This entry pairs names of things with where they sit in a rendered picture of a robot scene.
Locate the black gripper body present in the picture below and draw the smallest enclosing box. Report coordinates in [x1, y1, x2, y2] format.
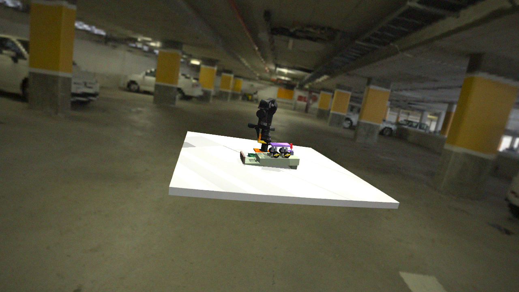
[248, 118, 275, 131]

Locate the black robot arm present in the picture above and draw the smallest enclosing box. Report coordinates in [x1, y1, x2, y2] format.
[256, 98, 277, 152]

